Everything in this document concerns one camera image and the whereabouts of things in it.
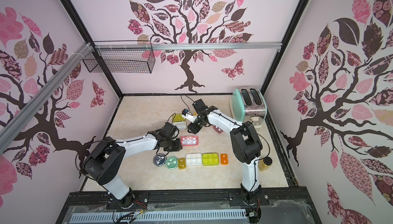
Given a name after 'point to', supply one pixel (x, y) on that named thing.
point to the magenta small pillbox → (218, 129)
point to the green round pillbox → (171, 162)
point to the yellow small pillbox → (181, 163)
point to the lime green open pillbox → (178, 120)
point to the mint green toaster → (248, 104)
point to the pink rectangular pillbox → (189, 140)
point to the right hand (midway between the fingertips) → (192, 125)
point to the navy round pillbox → (159, 160)
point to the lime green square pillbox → (209, 159)
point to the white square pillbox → (194, 159)
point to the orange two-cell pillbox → (224, 159)
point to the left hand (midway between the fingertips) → (181, 150)
